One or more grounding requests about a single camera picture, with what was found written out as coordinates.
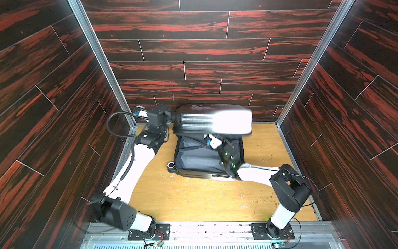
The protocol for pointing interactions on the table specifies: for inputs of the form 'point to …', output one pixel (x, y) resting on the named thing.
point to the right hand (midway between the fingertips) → (222, 130)
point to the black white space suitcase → (200, 130)
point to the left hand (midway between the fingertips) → (163, 107)
